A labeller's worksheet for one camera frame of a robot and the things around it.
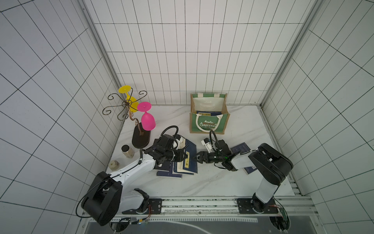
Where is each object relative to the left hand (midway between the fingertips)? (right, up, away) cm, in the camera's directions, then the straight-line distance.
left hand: (184, 158), depth 82 cm
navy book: (-9, -9, 0) cm, 13 cm away
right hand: (+7, +1, +7) cm, 10 cm away
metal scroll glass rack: (-31, +13, +19) cm, 38 cm away
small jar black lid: (-34, +3, +3) cm, 35 cm away
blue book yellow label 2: (+2, -4, -2) cm, 5 cm away
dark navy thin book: (+37, +3, +12) cm, 39 cm away
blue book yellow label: (+17, +27, +22) cm, 38 cm away
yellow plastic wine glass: (-29, +32, -2) cm, 44 cm away
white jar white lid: (-38, -2, -5) cm, 38 cm away
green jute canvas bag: (+16, +35, +19) cm, 43 cm away
